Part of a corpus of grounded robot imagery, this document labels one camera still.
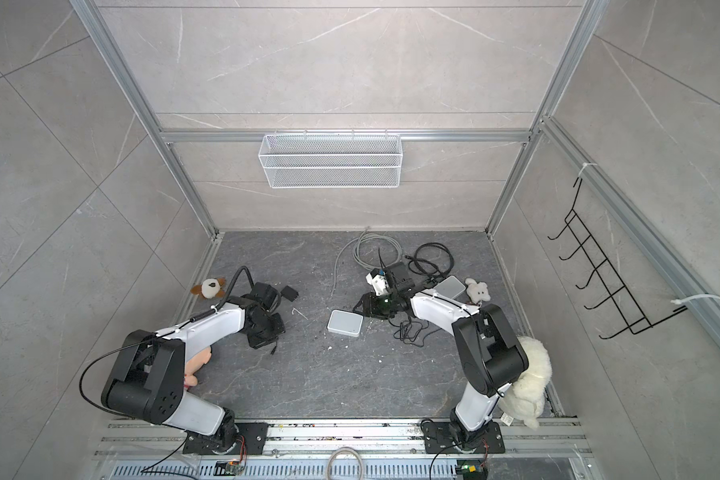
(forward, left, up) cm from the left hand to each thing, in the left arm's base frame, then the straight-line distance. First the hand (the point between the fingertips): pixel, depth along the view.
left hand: (280, 328), depth 91 cm
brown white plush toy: (+16, +26, -1) cm, 31 cm away
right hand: (+3, -24, +5) cm, 25 cm away
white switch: (+2, -20, -1) cm, 21 cm away
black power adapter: (+14, -1, -1) cm, 14 cm away
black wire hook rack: (-4, -82, +30) cm, 87 cm away
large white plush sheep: (-26, -62, +12) cm, 68 cm away
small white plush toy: (+10, -65, +1) cm, 66 cm away
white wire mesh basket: (+44, -16, +31) cm, 56 cm away
